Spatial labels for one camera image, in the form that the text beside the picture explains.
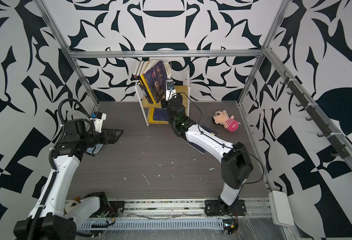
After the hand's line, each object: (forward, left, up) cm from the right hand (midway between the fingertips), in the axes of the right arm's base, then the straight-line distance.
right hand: (170, 86), depth 74 cm
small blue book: (-13, -16, -38) cm, 43 cm away
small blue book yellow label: (+9, +8, -31) cm, 34 cm away
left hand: (-15, +28, -14) cm, 34 cm away
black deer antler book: (+6, +15, -5) cm, 17 cm away
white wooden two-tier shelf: (+17, +18, -35) cm, 43 cm away
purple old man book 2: (+12, +9, -5) cm, 16 cm away
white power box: (-47, -50, -34) cm, 77 cm away
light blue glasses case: (-27, +33, -12) cm, 44 cm away
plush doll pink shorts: (+7, -33, -33) cm, 47 cm away
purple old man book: (+14, +8, -4) cm, 17 cm away
